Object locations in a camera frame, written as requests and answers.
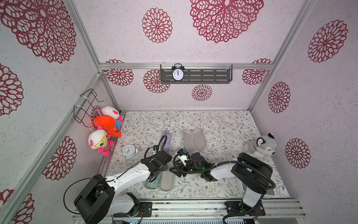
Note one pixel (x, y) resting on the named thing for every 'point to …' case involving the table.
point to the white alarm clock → (129, 151)
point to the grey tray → (270, 193)
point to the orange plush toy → (108, 123)
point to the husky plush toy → (262, 147)
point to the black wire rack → (82, 109)
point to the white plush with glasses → (98, 139)
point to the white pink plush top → (112, 112)
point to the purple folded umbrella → (167, 147)
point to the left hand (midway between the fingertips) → (161, 164)
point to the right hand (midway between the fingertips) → (171, 165)
